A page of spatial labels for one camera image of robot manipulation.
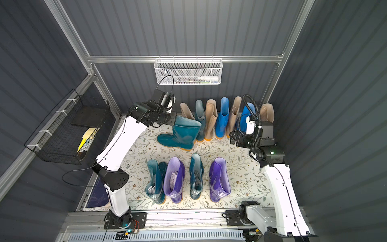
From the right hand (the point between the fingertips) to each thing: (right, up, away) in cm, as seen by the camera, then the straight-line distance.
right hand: (241, 135), depth 71 cm
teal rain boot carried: (-28, +1, +22) cm, 36 cm away
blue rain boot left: (-7, +9, +14) cm, 18 cm away
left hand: (-32, +8, +3) cm, 33 cm away
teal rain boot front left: (-39, -21, -8) cm, 45 cm away
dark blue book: (-74, -34, +10) cm, 82 cm away
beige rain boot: (-28, +13, +17) cm, 35 cm away
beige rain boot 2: (-12, +12, +23) cm, 28 cm away
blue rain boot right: (+8, +5, +25) cm, 27 cm away
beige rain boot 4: (+19, +11, +14) cm, 26 cm away
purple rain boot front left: (-32, -18, +1) cm, 37 cm away
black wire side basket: (-85, +3, +5) cm, 85 cm away
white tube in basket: (-14, +34, +22) cm, 43 cm away
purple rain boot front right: (-12, -20, -11) cm, 26 cm away
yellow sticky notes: (-76, -1, +3) cm, 76 cm away
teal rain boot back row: (-19, +11, +25) cm, 33 cm away
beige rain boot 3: (+3, +15, +20) cm, 25 cm away
